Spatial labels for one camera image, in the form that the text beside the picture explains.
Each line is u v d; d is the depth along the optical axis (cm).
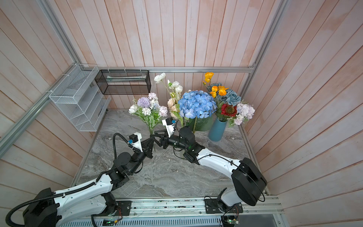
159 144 66
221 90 71
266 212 73
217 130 86
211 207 73
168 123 65
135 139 61
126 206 73
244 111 74
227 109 76
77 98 70
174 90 69
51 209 41
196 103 56
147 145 66
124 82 104
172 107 70
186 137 58
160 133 72
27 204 39
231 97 72
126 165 55
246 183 42
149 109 63
